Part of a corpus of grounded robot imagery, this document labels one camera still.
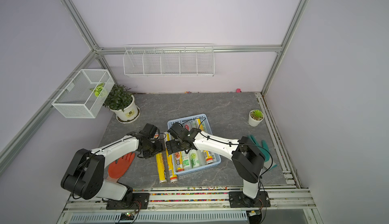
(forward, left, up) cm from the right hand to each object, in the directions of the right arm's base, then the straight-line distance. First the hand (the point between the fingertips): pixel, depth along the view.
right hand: (174, 146), depth 83 cm
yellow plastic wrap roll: (-7, -3, -5) cm, 9 cm away
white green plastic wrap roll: (-6, -7, -4) cm, 10 cm away
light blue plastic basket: (+20, -7, -7) cm, 23 cm away
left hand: (-1, +9, -7) cm, 12 cm away
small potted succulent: (+20, -50, -1) cm, 54 cm away
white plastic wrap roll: (-5, -23, -4) cm, 24 cm away
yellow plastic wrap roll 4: (-7, +2, -5) cm, 9 cm away
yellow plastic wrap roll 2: (-5, -19, -1) cm, 20 cm away
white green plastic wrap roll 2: (-5, -12, -4) cm, 13 cm away
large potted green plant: (+27, +35, +7) cm, 45 cm away
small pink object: (+53, -47, -10) cm, 71 cm away
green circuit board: (-31, +21, -10) cm, 39 cm away
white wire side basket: (+22, +49, +18) cm, 57 cm away
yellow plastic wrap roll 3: (-8, +7, -6) cm, 12 cm away
